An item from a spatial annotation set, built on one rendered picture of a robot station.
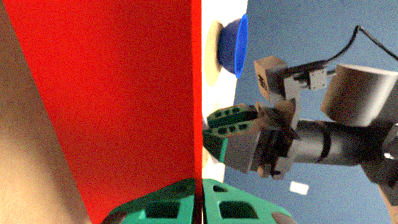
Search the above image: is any grey scoop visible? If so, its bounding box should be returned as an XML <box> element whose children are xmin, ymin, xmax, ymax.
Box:
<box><xmin>202</xmin><ymin>108</ymin><xmax>219</xmax><ymax>165</ymax></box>

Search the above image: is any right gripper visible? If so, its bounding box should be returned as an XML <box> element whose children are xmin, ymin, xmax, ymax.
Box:
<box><xmin>202</xmin><ymin>101</ymin><xmax>323</xmax><ymax>180</ymax></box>

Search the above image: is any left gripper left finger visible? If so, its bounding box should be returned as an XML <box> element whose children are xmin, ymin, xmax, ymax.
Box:
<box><xmin>106</xmin><ymin>178</ymin><xmax>196</xmax><ymax>224</ymax></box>

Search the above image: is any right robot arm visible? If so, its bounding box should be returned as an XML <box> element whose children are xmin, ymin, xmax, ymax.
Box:
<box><xmin>254</xmin><ymin>55</ymin><xmax>398</xmax><ymax>224</ymax></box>

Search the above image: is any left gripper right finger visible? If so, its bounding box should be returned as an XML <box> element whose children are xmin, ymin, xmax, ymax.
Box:
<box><xmin>202</xmin><ymin>178</ymin><xmax>293</xmax><ymax>224</ymax></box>

